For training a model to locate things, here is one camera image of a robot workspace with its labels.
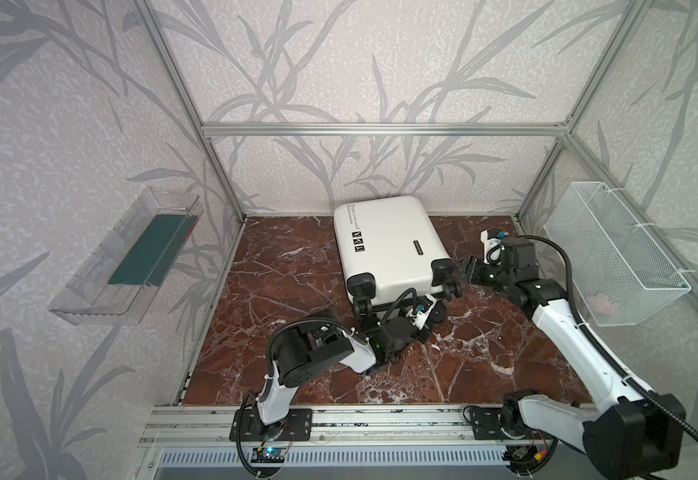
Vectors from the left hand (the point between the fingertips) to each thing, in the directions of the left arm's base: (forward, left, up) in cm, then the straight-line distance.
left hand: (439, 301), depth 83 cm
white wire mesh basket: (-6, -32, +24) cm, 41 cm away
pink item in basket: (-5, -37, +10) cm, 38 cm away
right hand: (+9, -6, +10) cm, 14 cm away
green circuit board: (-35, +44, -13) cm, 58 cm away
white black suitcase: (+12, +15, +9) cm, 21 cm away
